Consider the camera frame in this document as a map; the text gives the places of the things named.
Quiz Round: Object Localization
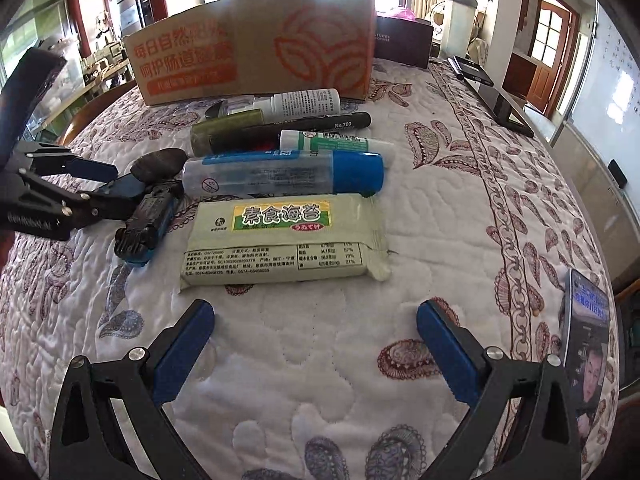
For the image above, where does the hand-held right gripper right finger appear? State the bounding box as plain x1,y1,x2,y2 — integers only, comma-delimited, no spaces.
416,299,583,480

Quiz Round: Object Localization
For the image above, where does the dark brown gift box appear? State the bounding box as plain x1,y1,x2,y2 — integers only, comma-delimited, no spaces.
375,15,434,70

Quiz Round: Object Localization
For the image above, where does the curved wooden chair back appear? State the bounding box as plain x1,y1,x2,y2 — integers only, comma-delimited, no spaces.
57,80,138,146

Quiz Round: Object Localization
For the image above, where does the brown wooden cabinet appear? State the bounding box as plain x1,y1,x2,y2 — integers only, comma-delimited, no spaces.
502,52,538,103

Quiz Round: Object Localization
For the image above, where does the clear bottle with blue cap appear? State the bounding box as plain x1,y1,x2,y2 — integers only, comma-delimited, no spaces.
181,151,385,198

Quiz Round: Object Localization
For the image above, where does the white bin with grey lid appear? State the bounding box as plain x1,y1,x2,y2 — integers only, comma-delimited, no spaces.
442,0,483,58

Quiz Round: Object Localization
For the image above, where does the black and blue hair trimmer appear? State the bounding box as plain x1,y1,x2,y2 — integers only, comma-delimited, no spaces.
114,180,185,267

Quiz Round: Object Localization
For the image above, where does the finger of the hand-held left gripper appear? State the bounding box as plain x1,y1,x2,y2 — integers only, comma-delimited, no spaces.
22,146,119,182
20,172,148,228

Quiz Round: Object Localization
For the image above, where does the flat black phone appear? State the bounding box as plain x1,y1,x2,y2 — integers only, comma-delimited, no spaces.
447,55,495,87

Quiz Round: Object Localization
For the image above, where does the whiteboard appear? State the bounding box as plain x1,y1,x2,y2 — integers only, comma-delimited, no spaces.
552,2,640,231

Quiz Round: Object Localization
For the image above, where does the paisley quilted blanket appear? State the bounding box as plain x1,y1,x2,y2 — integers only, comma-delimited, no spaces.
0,57,623,480

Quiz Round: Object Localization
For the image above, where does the clear packet with black tool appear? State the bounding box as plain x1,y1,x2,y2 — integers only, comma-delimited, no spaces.
204,100,256,120

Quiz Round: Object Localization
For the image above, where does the black tablet on stand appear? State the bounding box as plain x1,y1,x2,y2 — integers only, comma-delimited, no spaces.
472,79,536,137

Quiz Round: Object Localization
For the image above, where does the olive green pouch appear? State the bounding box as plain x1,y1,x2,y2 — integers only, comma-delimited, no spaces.
190,109,266,157

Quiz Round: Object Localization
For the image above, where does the green and white glue tube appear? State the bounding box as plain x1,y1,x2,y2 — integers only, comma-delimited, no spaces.
279,129,396,153

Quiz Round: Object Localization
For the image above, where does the pale green snack packet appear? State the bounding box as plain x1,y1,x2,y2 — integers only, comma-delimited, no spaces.
179,192,392,295

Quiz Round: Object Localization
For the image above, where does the printed cardboard box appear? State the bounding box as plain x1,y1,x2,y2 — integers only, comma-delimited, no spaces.
123,0,377,107

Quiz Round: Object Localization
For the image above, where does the black marker pen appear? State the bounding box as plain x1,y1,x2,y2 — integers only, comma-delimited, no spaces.
207,111,372,153

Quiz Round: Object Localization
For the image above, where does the smartphone with lit screen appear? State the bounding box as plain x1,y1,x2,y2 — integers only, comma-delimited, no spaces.
559,267,612,448

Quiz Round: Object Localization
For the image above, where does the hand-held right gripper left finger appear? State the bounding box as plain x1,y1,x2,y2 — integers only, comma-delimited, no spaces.
48,299,216,480

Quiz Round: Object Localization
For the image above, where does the dark grey oval stone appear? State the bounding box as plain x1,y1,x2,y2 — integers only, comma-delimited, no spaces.
132,147,185,181

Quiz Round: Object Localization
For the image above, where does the wooden door with glass panes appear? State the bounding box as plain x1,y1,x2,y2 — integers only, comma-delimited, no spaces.
527,0,581,118

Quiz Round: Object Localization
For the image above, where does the white spray bottle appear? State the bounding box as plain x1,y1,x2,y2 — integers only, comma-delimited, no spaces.
252,88,342,118

